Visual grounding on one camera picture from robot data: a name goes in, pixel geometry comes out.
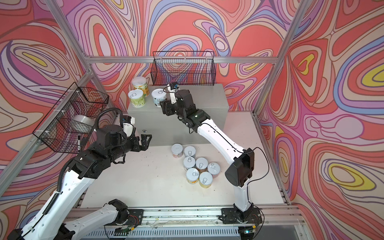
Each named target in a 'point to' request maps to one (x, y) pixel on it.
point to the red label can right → (214, 168)
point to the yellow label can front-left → (192, 176)
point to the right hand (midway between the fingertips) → (167, 104)
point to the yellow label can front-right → (205, 179)
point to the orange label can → (201, 164)
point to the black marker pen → (79, 143)
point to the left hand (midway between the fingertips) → (145, 134)
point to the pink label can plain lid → (177, 150)
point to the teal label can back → (189, 151)
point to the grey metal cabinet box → (171, 129)
